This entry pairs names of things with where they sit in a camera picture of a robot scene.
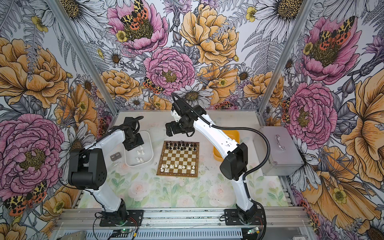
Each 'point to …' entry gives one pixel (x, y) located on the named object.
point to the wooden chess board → (179, 158)
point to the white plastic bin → (141, 156)
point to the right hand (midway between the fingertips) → (177, 135)
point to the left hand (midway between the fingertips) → (137, 148)
